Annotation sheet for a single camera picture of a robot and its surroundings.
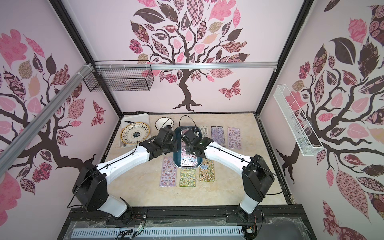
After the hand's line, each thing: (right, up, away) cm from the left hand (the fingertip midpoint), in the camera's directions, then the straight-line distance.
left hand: (176, 147), depth 86 cm
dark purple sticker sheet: (+28, +6, +21) cm, 35 cm away
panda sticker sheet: (+18, -16, +4) cm, 24 cm away
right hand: (+10, -1, -1) cm, 10 cm away
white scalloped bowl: (-14, +16, +27) cm, 35 cm away
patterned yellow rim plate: (-33, +8, +21) cm, 40 cm away
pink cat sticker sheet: (+7, -8, -1) cm, 10 cm away
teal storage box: (+3, -7, -1) cm, 7 cm away
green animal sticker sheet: (+7, -19, +2) cm, 20 cm away
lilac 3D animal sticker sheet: (+40, +3, +20) cm, 45 cm away
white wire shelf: (+61, +6, -21) cm, 65 cm away
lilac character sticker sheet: (-5, -17, +3) cm, 18 cm away
